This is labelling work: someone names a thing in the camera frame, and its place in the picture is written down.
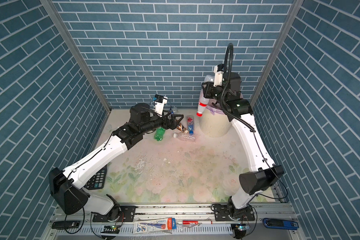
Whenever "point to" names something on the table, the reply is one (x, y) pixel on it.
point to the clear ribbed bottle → (184, 136)
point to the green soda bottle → (159, 134)
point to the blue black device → (279, 224)
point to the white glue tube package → (154, 225)
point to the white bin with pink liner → (214, 121)
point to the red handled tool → (196, 222)
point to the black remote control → (65, 224)
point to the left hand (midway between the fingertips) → (178, 113)
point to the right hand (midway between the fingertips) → (204, 80)
